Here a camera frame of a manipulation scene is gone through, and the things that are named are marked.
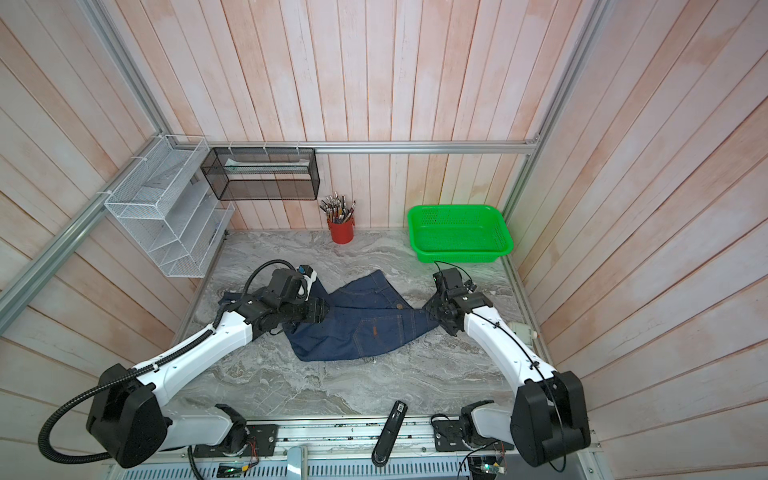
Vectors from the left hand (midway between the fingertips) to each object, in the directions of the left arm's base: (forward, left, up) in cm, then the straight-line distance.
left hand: (320, 312), depth 83 cm
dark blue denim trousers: (+5, -12, -9) cm, 16 cm away
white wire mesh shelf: (+20, +39, +22) cm, 49 cm away
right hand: (+2, -33, -3) cm, 33 cm away
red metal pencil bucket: (+39, -2, -8) cm, 40 cm away
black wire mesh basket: (+49, +25, +12) cm, 57 cm away
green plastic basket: (+42, -48, -12) cm, 65 cm away
